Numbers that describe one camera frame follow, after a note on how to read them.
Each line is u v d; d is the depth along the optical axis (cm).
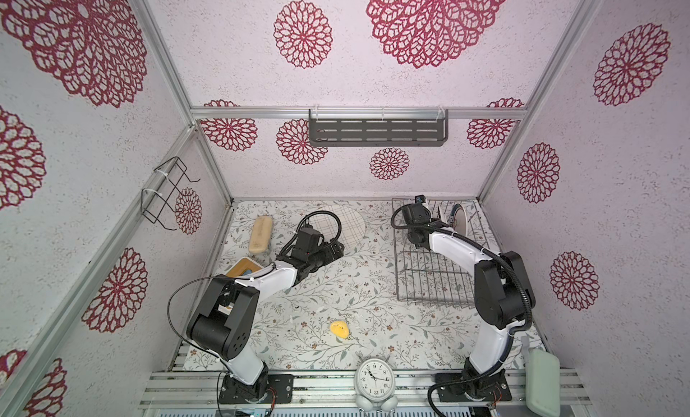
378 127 93
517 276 51
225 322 46
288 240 73
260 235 104
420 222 75
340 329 83
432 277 95
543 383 72
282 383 75
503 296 50
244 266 94
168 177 78
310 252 72
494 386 69
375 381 72
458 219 106
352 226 110
